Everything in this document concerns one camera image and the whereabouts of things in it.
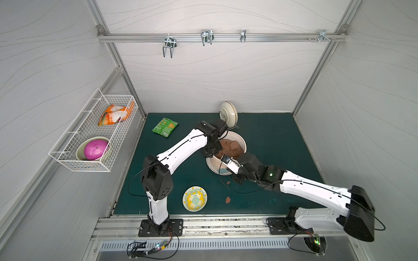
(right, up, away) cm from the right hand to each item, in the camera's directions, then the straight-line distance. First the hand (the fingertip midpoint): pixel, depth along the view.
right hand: (229, 164), depth 78 cm
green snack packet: (-41, +18, +32) cm, 55 cm away
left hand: (-6, +4, +4) cm, 8 cm away
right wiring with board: (+39, -33, -6) cm, 51 cm away
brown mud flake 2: (0, -12, +8) cm, 15 cm away
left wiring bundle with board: (-39, -35, -9) cm, 53 cm away
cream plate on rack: (+2, +27, +21) cm, 34 cm away
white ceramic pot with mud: (+3, +8, +11) cm, 14 cm away
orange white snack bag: (-52, +24, -6) cm, 58 cm away
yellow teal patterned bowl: (-18, -18, +4) cm, 26 cm away
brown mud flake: (0, -19, +4) cm, 20 cm away
